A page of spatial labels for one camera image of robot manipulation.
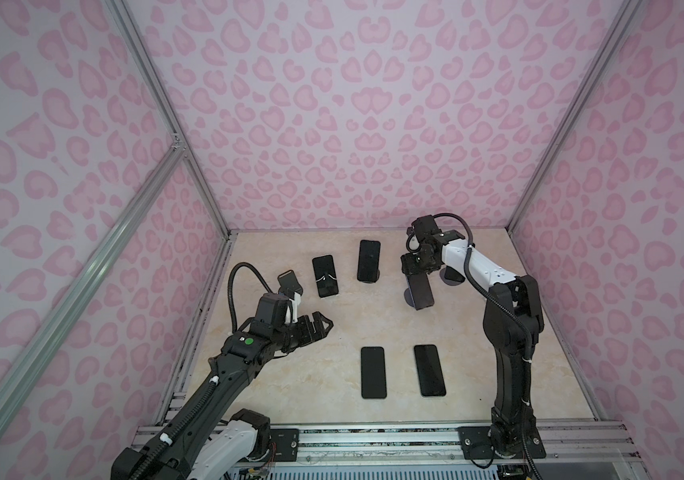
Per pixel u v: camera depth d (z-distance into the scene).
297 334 0.69
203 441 0.43
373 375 0.84
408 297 0.96
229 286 0.61
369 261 1.00
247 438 0.61
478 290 0.53
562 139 0.92
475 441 0.74
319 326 0.70
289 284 0.97
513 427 0.63
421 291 0.95
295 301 0.75
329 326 0.76
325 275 0.97
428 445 0.75
